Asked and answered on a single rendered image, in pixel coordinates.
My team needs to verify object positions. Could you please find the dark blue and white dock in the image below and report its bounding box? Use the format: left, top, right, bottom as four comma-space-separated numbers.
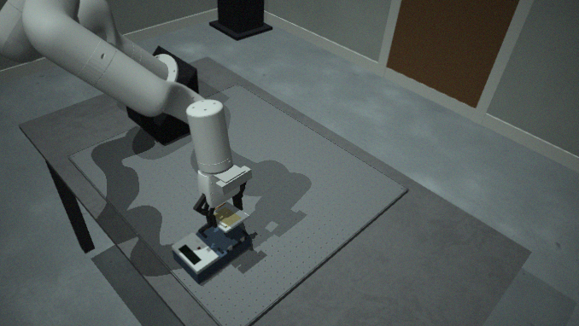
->
172, 224, 251, 284

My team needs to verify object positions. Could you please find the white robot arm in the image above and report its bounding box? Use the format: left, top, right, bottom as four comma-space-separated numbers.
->
0, 0, 252, 195

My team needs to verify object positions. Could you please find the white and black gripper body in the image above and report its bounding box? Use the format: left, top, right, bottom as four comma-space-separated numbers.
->
198, 170, 240, 208

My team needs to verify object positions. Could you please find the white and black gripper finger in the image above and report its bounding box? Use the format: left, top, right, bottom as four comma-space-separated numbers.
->
232, 182, 247, 211
193, 194, 218, 228

